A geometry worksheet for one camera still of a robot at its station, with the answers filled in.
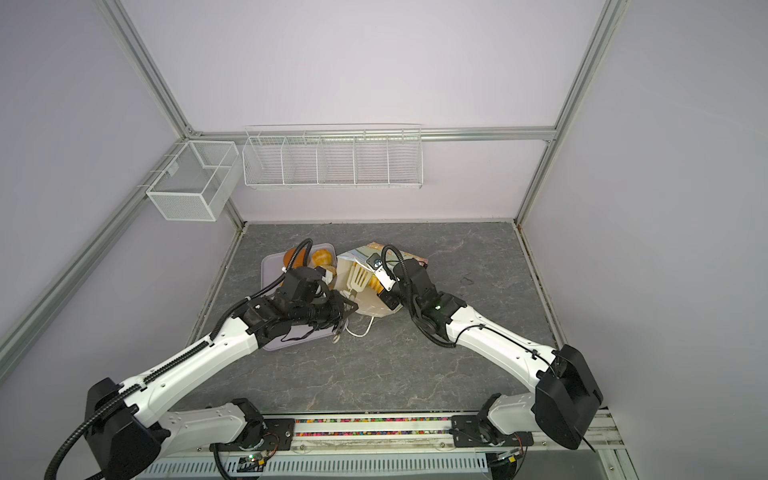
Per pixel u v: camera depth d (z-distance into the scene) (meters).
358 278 0.82
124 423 0.38
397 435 0.75
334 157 0.99
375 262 0.65
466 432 0.73
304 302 0.59
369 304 0.85
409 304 0.59
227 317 0.52
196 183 0.96
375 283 0.85
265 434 0.73
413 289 0.58
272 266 1.08
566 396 0.41
